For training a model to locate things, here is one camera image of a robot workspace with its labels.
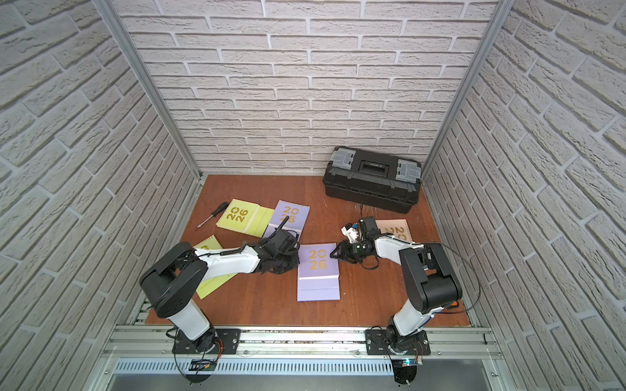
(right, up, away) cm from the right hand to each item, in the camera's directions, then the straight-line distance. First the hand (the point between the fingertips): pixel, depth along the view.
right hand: (337, 256), depth 90 cm
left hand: (-13, -1, 0) cm, 13 cm away
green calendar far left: (-38, +14, +12) cm, 42 cm away
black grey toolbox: (+16, +31, +7) cm, 36 cm away
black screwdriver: (-52, +17, +14) cm, 56 cm away
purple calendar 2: (-7, -7, -4) cm, 11 cm away
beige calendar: (+27, +10, +10) cm, 30 cm away
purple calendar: (-17, +15, +14) cm, 27 cm away
